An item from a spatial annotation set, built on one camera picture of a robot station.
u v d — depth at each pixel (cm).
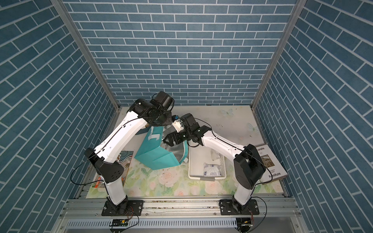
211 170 84
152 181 83
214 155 89
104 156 44
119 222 72
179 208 75
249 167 46
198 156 90
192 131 65
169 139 71
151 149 72
